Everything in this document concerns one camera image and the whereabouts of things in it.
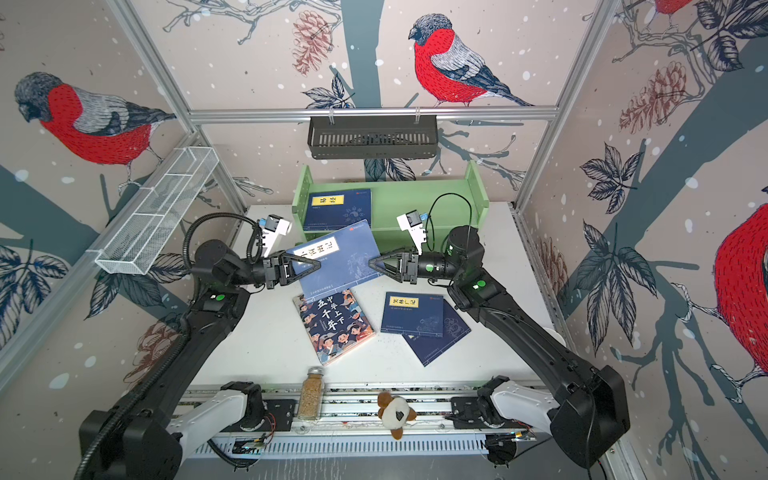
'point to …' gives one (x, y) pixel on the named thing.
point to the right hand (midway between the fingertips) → (369, 270)
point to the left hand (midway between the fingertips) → (314, 273)
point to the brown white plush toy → (394, 412)
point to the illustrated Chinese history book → (335, 322)
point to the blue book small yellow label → (335, 210)
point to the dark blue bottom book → (428, 348)
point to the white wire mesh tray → (133, 246)
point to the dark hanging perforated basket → (373, 137)
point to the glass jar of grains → (311, 395)
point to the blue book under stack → (413, 314)
